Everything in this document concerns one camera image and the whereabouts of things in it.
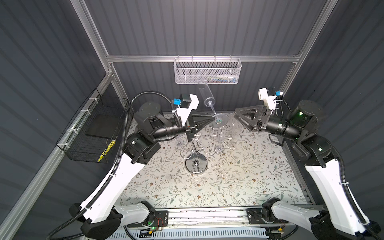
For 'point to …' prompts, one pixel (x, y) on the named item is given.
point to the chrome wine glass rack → (196, 163)
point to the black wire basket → (77, 146)
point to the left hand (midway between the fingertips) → (213, 116)
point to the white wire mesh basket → (214, 71)
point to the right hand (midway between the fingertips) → (236, 117)
